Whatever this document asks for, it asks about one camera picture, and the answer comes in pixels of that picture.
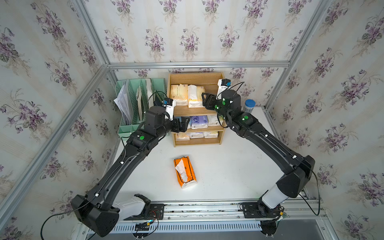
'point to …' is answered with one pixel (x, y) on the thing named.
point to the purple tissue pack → (199, 122)
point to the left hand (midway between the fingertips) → (183, 117)
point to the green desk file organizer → (133, 96)
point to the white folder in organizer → (149, 89)
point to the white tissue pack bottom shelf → (209, 134)
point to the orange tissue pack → (185, 171)
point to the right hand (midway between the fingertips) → (208, 94)
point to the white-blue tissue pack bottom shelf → (196, 135)
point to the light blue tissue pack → (189, 124)
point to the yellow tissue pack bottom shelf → (182, 136)
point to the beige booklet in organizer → (139, 98)
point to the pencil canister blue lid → (250, 103)
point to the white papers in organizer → (123, 101)
